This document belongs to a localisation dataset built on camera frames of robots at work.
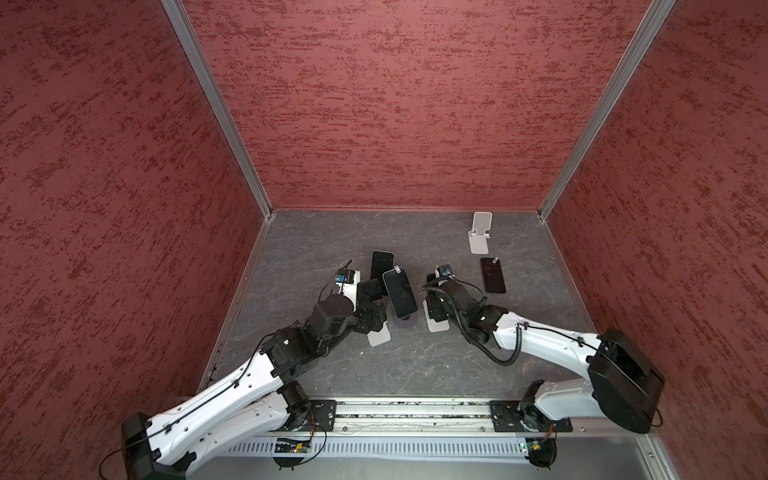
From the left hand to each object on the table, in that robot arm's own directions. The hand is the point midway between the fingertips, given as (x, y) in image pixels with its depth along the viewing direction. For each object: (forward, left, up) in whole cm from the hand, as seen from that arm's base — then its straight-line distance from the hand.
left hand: (370, 306), depth 74 cm
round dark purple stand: (+4, -10, -18) cm, 21 cm away
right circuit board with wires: (-29, -43, -21) cm, 56 cm away
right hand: (+7, -19, -11) cm, 23 cm away
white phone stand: (+36, -37, -15) cm, 53 cm away
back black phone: (+19, -2, -8) cm, 21 cm away
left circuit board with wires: (-29, +19, -23) cm, 41 cm away
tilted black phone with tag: (+8, -8, -6) cm, 13 cm away
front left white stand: (-1, -1, -19) cm, 19 cm away
